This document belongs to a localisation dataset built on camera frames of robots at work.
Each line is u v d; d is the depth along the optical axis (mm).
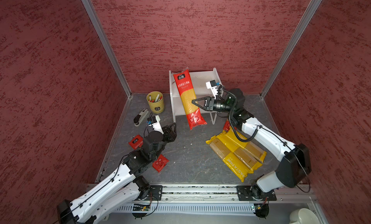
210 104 609
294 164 416
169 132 616
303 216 621
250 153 870
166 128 608
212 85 642
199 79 846
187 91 667
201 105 650
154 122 609
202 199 727
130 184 620
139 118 1029
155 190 746
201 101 654
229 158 849
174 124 693
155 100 1033
